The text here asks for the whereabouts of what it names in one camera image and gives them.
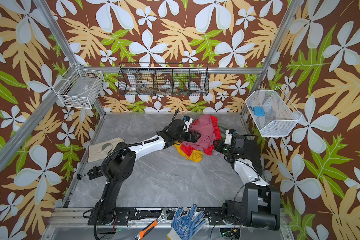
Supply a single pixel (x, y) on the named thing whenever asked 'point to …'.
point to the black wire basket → (163, 79)
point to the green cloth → (222, 128)
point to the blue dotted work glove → (185, 226)
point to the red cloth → (208, 149)
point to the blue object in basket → (259, 111)
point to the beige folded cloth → (103, 150)
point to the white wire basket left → (80, 89)
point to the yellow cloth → (196, 156)
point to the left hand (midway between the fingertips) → (195, 131)
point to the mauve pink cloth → (203, 125)
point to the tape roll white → (165, 88)
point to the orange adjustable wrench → (149, 226)
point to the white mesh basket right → (273, 114)
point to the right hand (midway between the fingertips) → (215, 141)
